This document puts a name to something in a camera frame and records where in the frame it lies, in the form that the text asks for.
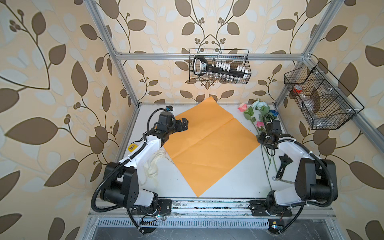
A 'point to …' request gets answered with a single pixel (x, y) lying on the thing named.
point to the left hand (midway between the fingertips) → (182, 120)
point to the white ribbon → (150, 167)
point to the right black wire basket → (322, 100)
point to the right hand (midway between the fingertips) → (263, 141)
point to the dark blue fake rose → (274, 113)
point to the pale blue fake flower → (263, 107)
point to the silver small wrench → (275, 178)
